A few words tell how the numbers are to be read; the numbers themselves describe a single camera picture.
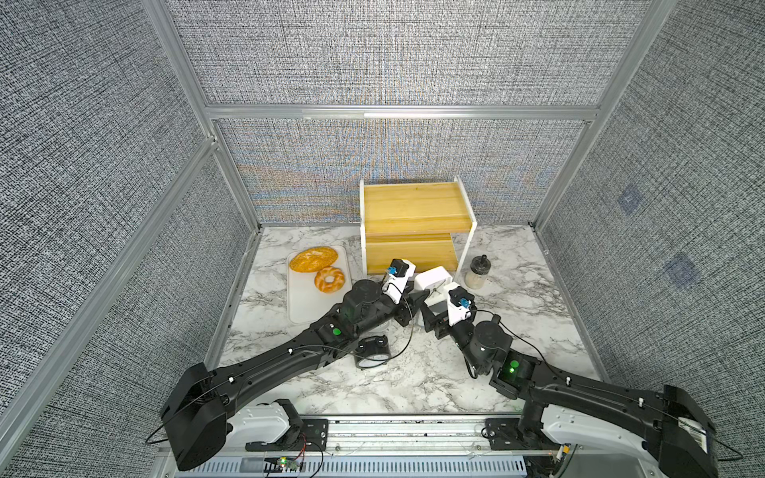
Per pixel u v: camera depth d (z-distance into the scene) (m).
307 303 0.98
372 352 0.78
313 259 1.03
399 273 0.60
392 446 0.73
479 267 0.94
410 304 0.62
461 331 0.63
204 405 0.39
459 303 0.59
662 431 0.41
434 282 0.69
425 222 0.76
